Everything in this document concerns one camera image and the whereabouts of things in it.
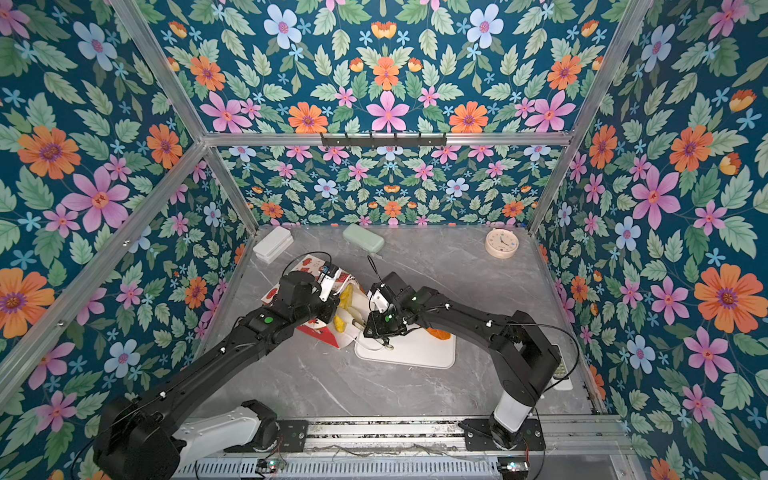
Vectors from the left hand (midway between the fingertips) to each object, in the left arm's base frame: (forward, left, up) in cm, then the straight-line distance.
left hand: (342, 287), depth 79 cm
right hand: (-9, -6, -9) cm, 14 cm away
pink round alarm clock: (+27, -55, -17) cm, 64 cm away
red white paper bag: (-3, +3, -17) cm, 18 cm away
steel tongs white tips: (-8, -5, -8) cm, 12 cm away
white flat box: (+32, +31, -17) cm, 47 cm away
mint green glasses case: (+33, -3, -17) cm, 37 cm away
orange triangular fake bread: (-8, -27, -17) cm, 32 cm away
